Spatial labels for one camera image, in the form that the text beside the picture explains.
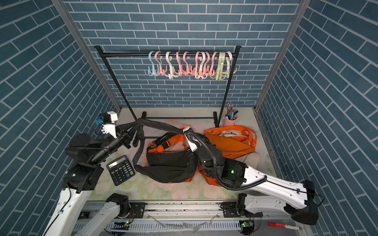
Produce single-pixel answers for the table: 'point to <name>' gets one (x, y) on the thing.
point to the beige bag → (252, 159)
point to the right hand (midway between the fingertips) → (192, 134)
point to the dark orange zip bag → (177, 143)
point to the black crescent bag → (167, 167)
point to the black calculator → (120, 169)
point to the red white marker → (284, 225)
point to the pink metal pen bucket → (230, 120)
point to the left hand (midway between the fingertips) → (141, 123)
